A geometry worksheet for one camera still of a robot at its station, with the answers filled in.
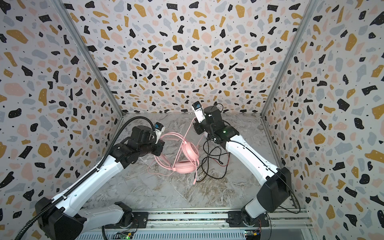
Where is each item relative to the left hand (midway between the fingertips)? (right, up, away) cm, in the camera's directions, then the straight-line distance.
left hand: (164, 140), depth 76 cm
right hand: (+15, +13, 0) cm, 20 cm away
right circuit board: (+43, -44, -4) cm, 62 cm away
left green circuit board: (-18, -45, -5) cm, 48 cm away
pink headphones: (+14, -6, -8) cm, 17 cm away
